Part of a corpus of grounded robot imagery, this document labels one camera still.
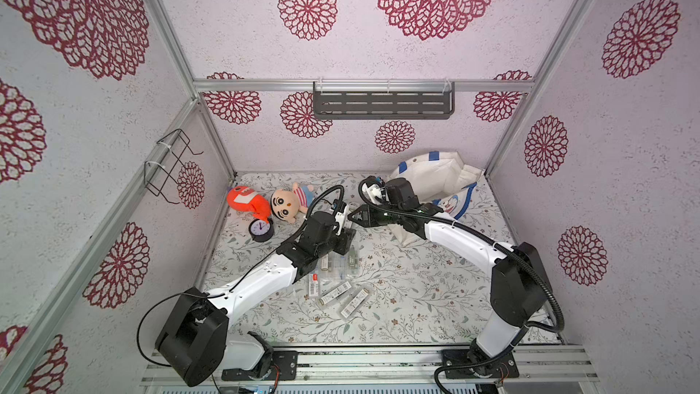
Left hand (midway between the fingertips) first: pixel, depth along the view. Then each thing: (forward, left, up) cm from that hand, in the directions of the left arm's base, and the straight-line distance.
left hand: (348, 230), depth 84 cm
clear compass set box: (-4, +7, -14) cm, 16 cm away
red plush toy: (+19, +38, -8) cm, 43 cm away
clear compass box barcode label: (-15, +4, -13) cm, 20 cm away
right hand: (+2, 0, +5) cm, 6 cm away
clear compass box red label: (-12, +11, -14) cm, 21 cm away
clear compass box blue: (-5, +3, -14) cm, 16 cm away
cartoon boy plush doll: (+15, +22, -7) cm, 28 cm away
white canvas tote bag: (+26, -35, -4) cm, 44 cm away
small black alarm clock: (+8, +32, -13) cm, 36 cm away
